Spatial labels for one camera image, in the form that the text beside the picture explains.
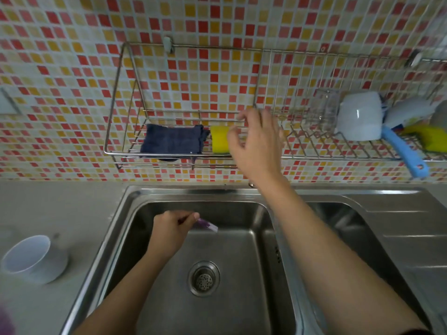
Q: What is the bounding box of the white detergent bottle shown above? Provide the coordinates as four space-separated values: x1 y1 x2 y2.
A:
384 96 435 129

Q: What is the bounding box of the person's right hand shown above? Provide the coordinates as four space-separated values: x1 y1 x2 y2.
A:
227 107 285 188

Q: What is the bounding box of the white plastic cup housing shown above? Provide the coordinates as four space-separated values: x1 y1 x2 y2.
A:
1 234 69 285

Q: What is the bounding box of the person's left forearm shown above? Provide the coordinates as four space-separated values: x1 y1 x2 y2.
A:
71 253 169 335

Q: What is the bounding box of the stainless steel double sink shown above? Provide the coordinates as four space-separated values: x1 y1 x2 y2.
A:
59 184 447 335

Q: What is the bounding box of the small white purple stick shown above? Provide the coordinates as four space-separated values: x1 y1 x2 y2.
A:
194 218 219 234

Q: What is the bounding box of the yellow green scrub sponge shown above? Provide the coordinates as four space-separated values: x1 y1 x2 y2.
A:
403 124 447 153

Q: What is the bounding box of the metal sink drain strainer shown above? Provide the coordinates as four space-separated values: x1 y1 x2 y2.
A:
188 260 221 298

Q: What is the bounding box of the white mug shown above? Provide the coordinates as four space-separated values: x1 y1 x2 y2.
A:
336 91 384 142

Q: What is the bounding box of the dark blue cloth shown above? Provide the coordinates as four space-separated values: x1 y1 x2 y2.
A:
139 123 210 163

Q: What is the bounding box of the white wall socket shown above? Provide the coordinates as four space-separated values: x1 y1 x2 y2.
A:
0 87 21 115

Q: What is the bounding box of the metal wire dish rack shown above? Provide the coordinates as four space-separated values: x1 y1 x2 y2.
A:
103 36 447 170

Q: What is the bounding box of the person's right forearm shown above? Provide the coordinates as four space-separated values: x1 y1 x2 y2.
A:
257 177 428 335

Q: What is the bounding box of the person's left hand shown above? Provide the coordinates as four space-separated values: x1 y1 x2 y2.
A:
146 210 201 259

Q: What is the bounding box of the clear drinking glass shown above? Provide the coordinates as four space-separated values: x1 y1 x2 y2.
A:
307 88 341 133

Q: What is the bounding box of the blue handled brush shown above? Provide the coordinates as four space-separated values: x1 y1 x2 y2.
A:
380 100 430 179

